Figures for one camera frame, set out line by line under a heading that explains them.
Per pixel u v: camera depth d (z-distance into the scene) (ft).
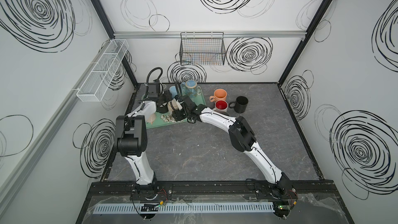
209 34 2.97
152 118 3.30
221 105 3.32
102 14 2.67
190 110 2.54
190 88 3.44
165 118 3.26
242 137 2.00
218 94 3.43
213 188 2.48
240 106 3.25
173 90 3.45
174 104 2.84
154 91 2.47
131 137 1.64
